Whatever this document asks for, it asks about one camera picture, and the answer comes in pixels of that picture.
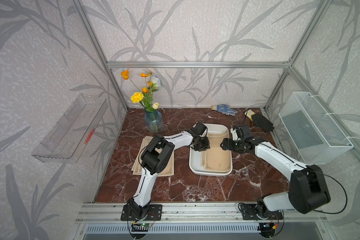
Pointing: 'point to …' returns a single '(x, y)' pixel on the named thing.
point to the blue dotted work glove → (224, 109)
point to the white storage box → (195, 156)
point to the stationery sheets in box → (216, 159)
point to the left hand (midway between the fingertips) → (210, 148)
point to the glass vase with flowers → (153, 118)
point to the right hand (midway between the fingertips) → (225, 144)
